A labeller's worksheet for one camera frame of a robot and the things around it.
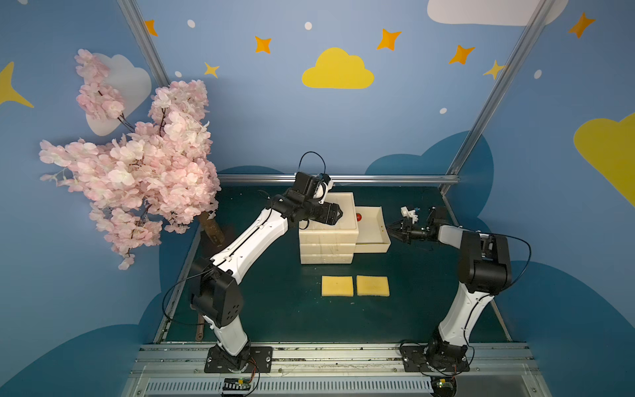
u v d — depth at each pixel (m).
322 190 0.66
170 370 0.75
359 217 0.87
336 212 0.73
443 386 0.73
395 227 0.91
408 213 0.93
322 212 0.72
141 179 0.52
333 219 0.72
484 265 0.54
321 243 0.83
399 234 0.89
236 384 0.73
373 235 0.96
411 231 0.87
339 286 0.89
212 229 0.91
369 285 0.89
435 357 0.68
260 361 0.73
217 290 0.44
